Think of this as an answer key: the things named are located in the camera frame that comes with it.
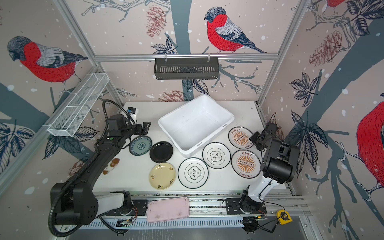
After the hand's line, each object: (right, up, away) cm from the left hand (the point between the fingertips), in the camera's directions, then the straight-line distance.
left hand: (141, 121), depth 83 cm
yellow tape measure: (+72, -45, -14) cm, 86 cm away
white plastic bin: (+30, -5, +25) cm, 39 cm away
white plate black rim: (+29, -31, +2) cm, 42 cm away
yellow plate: (+11, -32, +2) cm, 34 cm away
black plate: (+9, -20, +8) cm, 23 cm away
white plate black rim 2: (+44, -22, +10) cm, 50 cm away
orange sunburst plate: (+61, -12, +18) cm, 65 cm away
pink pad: (+17, -43, -11) cm, 47 cm away
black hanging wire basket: (+24, +37, +24) cm, 50 cm away
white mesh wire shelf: (-33, +9, -4) cm, 34 cm away
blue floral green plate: (-6, -17, +15) cm, 24 cm away
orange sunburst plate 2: (+61, -26, +5) cm, 67 cm away
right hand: (+69, -13, +13) cm, 71 cm away
